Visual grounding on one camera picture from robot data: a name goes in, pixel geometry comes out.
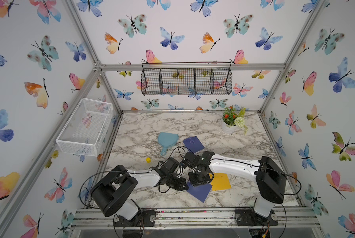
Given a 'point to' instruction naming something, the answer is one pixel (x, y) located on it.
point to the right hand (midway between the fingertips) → (194, 184)
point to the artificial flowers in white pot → (231, 118)
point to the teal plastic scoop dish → (166, 140)
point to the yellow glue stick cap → (148, 160)
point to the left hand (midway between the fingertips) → (189, 187)
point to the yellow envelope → (220, 181)
